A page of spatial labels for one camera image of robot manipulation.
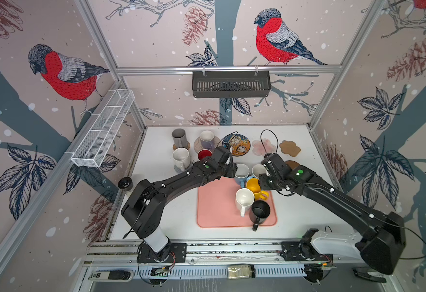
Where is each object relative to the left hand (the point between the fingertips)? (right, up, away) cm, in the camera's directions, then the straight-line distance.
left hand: (237, 165), depth 85 cm
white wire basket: (-60, +7, -15) cm, 62 cm away
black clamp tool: (+49, -40, -17) cm, 65 cm away
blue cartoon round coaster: (+4, +10, +25) cm, 27 cm away
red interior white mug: (-17, +5, +11) cm, 21 cm away
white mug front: (-30, +2, +15) cm, 34 cm away
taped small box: (-1, -37, -20) cm, 42 cm away
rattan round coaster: (-28, +8, +25) cm, 38 cm away
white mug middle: (+4, -17, +2) cm, 18 cm away
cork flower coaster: (+36, +7, +25) cm, 44 cm away
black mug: (+10, -23, -2) cm, 25 cm away
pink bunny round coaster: (-22, +9, +25) cm, 35 cm away
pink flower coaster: (+16, +7, +25) cm, 31 cm away
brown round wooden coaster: (+33, -1, +15) cm, 36 cm away
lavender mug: (-16, +13, +23) cm, 31 cm away
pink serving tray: (-10, -20, 0) cm, 22 cm away
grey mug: (-31, +13, +15) cm, 37 cm away
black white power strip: (-50, -40, -18) cm, 66 cm away
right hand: (+10, -6, -6) cm, 13 cm away
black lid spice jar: (-52, -8, -3) cm, 53 cm away
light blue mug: (+3, -5, +6) cm, 8 cm away
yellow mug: (+8, -10, +2) cm, 13 cm away
